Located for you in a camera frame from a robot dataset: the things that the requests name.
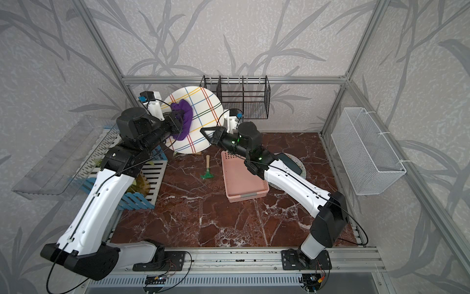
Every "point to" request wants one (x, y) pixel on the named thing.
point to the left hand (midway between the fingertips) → (184, 111)
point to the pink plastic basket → (240, 183)
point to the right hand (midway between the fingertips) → (198, 131)
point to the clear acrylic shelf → (61, 169)
